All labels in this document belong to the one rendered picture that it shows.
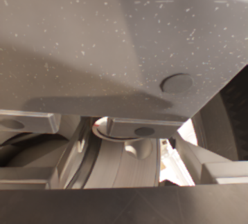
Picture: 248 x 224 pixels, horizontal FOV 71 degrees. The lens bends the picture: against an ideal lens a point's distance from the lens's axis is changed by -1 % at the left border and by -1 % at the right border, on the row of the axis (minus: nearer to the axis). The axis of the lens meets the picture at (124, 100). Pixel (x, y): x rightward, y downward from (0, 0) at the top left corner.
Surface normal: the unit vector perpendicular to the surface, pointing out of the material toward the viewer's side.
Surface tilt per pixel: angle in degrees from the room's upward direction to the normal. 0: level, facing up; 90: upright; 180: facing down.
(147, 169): 90
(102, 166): 90
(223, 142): 117
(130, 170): 90
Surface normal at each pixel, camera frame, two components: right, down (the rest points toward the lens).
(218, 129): -0.65, -0.49
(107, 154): 0.19, -0.55
